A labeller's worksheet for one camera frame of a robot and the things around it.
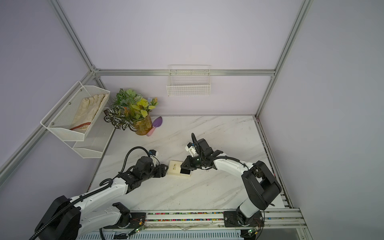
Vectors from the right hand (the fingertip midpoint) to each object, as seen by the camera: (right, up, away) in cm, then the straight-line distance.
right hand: (183, 168), depth 83 cm
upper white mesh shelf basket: (-57, +28, -7) cm, 64 cm away
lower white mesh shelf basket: (-54, +16, +8) cm, 57 cm away
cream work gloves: (-53, +33, -2) cm, 63 cm away
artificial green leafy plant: (-38, +36, +14) cm, 54 cm away
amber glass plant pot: (-31, +25, +22) cm, 45 cm away
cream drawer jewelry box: (-6, -2, +5) cm, 8 cm away
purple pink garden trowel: (-24, +27, +32) cm, 48 cm away
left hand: (-13, -1, +3) cm, 13 cm away
